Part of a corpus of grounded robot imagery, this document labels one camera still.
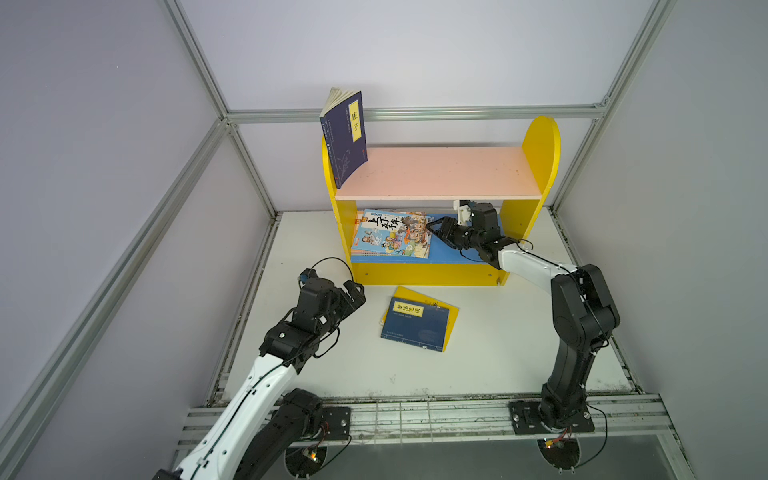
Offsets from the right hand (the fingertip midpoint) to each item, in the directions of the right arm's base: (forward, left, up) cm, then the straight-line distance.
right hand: (434, 223), depth 91 cm
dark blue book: (-24, +6, -18) cm, 31 cm away
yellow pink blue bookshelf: (+27, +17, -19) cm, 37 cm away
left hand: (-22, +23, 0) cm, 32 cm away
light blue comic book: (-1, +13, -3) cm, 13 cm away
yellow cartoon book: (-13, +8, -20) cm, 25 cm away
